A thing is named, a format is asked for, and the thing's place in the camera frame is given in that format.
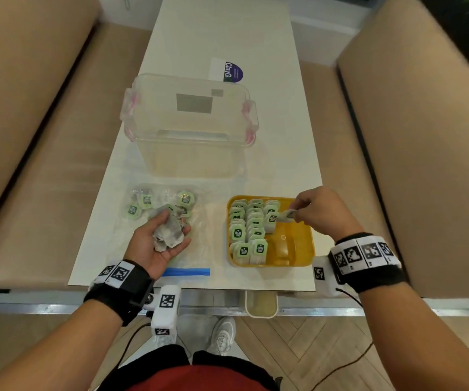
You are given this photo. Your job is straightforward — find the person's left hand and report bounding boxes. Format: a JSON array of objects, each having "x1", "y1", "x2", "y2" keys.
[{"x1": 123, "y1": 210, "x2": 193, "y2": 281}]

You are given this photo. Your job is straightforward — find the person's right hand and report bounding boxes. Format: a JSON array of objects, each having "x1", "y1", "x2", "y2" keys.
[{"x1": 289, "y1": 186, "x2": 354, "y2": 243}]

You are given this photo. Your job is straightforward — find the tea bags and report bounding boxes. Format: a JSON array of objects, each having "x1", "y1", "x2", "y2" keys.
[
  {"x1": 126, "y1": 189, "x2": 196, "y2": 220},
  {"x1": 148, "y1": 205, "x2": 186, "y2": 253},
  {"x1": 228, "y1": 198, "x2": 281, "y2": 266}
]

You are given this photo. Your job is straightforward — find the yellow tray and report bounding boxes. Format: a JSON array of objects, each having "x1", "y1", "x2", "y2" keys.
[{"x1": 226, "y1": 195, "x2": 316, "y2": 268}]

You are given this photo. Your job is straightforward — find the clear zip bag with tea bags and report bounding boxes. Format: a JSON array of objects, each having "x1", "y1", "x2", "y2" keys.
[{"x1": 114, "y1": 184, "x2": 212, "y2": 278}]

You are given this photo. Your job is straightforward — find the person's left forearm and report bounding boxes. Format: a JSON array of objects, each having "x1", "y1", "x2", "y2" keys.
[{"x1": 0, "y1": 299, "x2": 125, "y2": 391}]

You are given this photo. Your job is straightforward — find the person's left white shoe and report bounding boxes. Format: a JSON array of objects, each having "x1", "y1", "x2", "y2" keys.
[{"x1": 152, "y1": 334, "x2": 178, "y2": 349}]

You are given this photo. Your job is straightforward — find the person's white shoe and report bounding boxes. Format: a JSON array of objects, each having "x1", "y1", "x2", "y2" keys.
[
  {"x1": 206, "y1": 316, "x2": 237, "y2": 357},
  {"x1": 152, "y1": 334, "x2": 178, "y2": 349}
]

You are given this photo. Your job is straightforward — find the person's black trousers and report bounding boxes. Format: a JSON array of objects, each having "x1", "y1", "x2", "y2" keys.
[{"x1": 98, "y1": 344, "x2": 282, "y2": 391}]

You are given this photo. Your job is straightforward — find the person's right white shoe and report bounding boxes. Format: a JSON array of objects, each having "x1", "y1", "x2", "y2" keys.
[{"x1": 206, "y1": 316, "x2": 237, "y2": 357}]

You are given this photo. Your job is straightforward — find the person's red shirt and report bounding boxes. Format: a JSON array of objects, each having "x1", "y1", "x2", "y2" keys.
[{"x1": 126, "y1": 365, "x2": 272, "y2": 391}]

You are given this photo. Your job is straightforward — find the marker cube on right wrist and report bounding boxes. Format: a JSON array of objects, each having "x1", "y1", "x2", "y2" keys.
[{"x1": 312, "y1": 255, "x2": 343, "y2": 298}]

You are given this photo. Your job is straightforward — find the black right wristband with markers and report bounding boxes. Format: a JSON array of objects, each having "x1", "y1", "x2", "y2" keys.
[{"x1": 327, "y1": 232, "x2": 411, "y2": 294}]

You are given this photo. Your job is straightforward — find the clear storage box pink latches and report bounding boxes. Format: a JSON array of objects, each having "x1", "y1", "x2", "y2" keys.
[{"x1": 120, "y1": 73, "x2": 259, "y2": 179}]

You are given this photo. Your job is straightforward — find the beige bench seat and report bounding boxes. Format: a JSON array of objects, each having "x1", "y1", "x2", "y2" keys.
[
  {"x1": 299, "y1": 0, "x2": 469, "y2": 300},
  {"x1": 0, "y1": 0, "x2": 154, "y2": 292}
]

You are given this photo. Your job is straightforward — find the small white bin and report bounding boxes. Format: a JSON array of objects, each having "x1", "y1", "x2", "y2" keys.
[{"x1": 244, "y1": 289, "x2": 279, "y2": 319}]

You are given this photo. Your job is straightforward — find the grey rectangular label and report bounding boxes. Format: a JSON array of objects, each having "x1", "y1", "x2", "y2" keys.
[{"x1": 176, "y1": 93, "x2": 214, "y2": 115}]

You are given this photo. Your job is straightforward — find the white and purple sticker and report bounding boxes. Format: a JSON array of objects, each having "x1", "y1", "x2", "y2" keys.
[{"x1": 208, "y1": 57, "x2": 245, "y2": 84}]

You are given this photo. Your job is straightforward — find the black planter box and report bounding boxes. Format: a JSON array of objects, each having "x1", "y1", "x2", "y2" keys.
[{"x1": 418, "y1": 0, "x2": 469, "y2": 96}]

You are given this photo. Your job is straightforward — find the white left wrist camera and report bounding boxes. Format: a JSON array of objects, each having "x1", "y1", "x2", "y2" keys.
[{"x1": 149, "y1": 285, "x2": 182, "y2": 338}]

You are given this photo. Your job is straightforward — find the black camera cable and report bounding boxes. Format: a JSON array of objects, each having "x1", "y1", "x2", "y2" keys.
[
  {"x1": 309, "y1": 287, "x2": 376, "y2": 391},
  {"x1": 89, "y1": 321, "x2": 152, "y2": 391}
]

